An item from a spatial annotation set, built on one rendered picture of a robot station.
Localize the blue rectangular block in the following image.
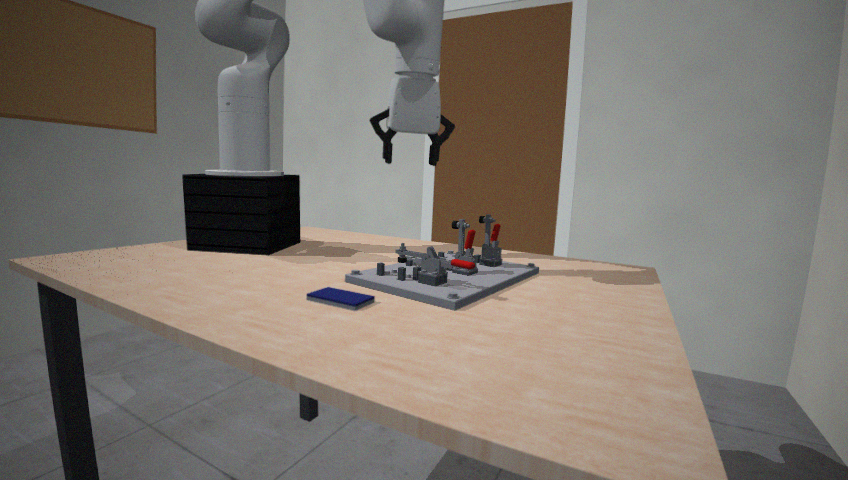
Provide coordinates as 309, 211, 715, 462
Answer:
307, 287, 375, 311

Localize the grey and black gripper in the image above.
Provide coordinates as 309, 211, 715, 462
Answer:
370, 75, 455, 166

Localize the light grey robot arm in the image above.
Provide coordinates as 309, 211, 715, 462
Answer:
195, 0, 444, 176

